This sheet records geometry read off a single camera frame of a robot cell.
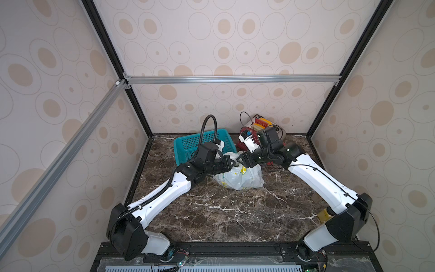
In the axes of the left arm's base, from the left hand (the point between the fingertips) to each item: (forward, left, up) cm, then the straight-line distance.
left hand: (240, 162), depth 73 cm
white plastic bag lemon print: (-2, -1, -8) cm, 9 cm away
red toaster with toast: (+31, -11, -6) cm, 33 cm away
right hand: (+3, 0, -1) cm, 3 cm away
